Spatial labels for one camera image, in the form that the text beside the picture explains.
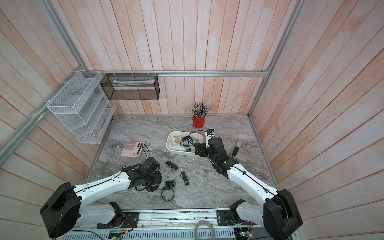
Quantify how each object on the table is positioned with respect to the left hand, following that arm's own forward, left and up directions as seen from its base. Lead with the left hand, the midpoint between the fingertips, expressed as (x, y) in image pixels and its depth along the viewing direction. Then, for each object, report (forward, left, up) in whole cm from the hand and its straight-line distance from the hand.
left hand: (159, 181), depth 84 cm
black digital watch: (+28, -15, +1) cm, 32 cm away
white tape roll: (-20, -25, +1) cm, 32 cm away
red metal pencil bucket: (+45, -25, 0) cm, 52 cm away
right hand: (+17, -24, +15) cm, 33 cm away
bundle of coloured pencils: (+45, -25, +14) cm, 53 cm away
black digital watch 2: (-6, -5, -2) cm, 9 cm away
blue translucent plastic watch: (+25, -12, +1) cm, 28 cm away
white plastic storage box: (+30, -23, +2) cm, 38 cm away
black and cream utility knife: (+24, -51, +1) cm, 56 cm away
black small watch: (-2, -7, +2) cm, 8 cm away
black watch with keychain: (+11, -5, -1) cm, 12 cm away
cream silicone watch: (+29, -8, -1) cm, 31 cm away
